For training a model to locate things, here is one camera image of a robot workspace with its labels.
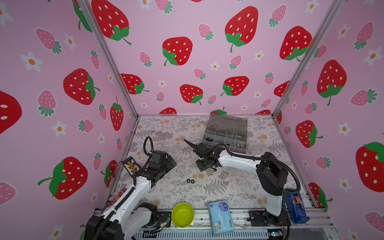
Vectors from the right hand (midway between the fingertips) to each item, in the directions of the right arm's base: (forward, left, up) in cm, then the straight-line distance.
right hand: (200, 163), depth 89 cm
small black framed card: (-5, +43, -2) cm, 43 cm away
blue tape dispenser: (-18, -51, -1) cm, 55 cm away
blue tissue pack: (-28, -13, +2) cm, 31 cm away
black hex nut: (-9, +6, -4) cm, 12 cm away
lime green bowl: (-28, +6, -4) cm, 29 cm away
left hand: (-4, +17, +4) cm, 18 cm away
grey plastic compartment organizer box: (+33, -19, -5) cm, 38 cm away
